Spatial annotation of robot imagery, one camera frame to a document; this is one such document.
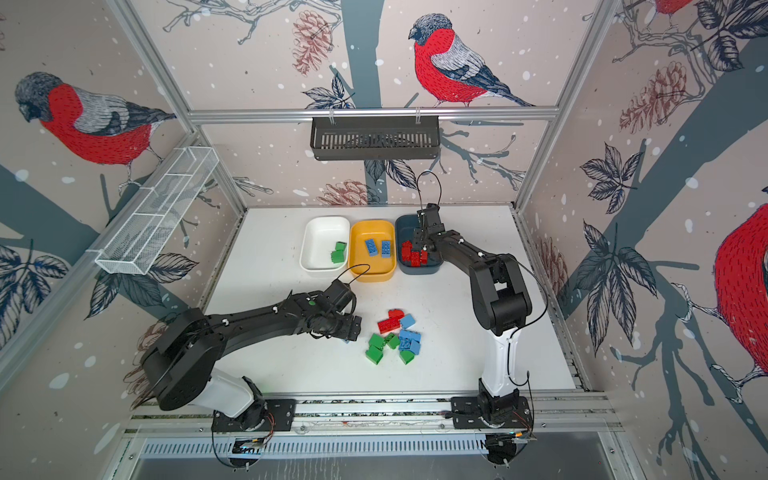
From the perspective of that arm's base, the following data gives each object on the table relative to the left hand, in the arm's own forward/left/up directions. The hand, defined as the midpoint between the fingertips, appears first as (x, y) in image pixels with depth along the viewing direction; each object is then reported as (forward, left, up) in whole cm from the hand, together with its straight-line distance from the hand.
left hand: (349, 329), depth 86 cm
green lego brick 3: (-3, -9, -1) cm, 10 cm away
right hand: (+30, -23, +5) cm, 39 cm away
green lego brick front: (-5, -8, -1) cm, 10 cm away
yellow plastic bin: (+9, -5, +20) cm, 22 cm away
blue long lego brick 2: (+31, -11, -2) cm, 33 cm away
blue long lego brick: (+30, -6, +1) cm, 30 cm away
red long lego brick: (+26, -23, -1) cm, 34 cm away
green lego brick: (+28, +6, -2) cm, 28 cm away
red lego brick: (+29, -18, +1) cm, 34 cm away
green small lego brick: (+32, +6, -2) cm, 33 cm away
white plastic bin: (+35, +15, -2) cm, 38 cm away
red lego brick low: (+5, -14, -2) cm, 15 cm away
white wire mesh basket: (+16, +50, +28) cm, 60 cm away
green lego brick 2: (-7, -17, -1) cm, 18 cm away
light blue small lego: (+3, -18, -2) cm, 18 cm away
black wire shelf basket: (+51, +3, +31) cm, 60 cm away
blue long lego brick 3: (-3, +1, -2) cm, 3 cm away
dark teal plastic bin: (+39, -18, -2) cm, 43 cm away
